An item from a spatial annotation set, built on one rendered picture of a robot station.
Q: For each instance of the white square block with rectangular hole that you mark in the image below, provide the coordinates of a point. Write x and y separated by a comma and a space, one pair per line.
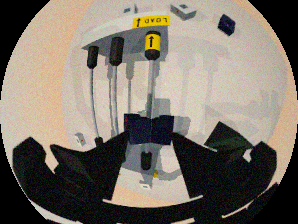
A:
79, 139

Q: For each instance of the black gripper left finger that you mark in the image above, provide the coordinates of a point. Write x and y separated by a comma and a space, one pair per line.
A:
101, 164

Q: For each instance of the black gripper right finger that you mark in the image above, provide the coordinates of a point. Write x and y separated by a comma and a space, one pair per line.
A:
198, 164

